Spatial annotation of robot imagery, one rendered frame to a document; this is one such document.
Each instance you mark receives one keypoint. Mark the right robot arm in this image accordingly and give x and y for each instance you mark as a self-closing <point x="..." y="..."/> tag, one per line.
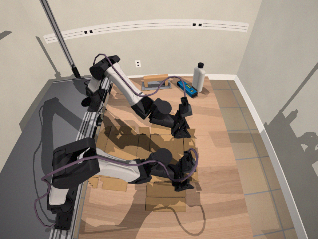
<point x="64" y="184"/>

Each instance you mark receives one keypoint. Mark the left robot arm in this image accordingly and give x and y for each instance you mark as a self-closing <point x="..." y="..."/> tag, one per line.
<point x="143" y="106"/>

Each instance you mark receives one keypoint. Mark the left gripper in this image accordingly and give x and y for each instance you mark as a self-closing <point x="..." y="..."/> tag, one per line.
<point x="178" y="130"/>

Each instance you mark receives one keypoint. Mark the white plastic bottle with black cap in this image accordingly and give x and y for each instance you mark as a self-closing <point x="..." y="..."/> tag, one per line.
<point x="198" y="77"/>

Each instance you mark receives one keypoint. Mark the brown cardboard box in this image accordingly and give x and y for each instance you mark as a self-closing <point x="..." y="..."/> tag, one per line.
<point x="122" y="145"/>

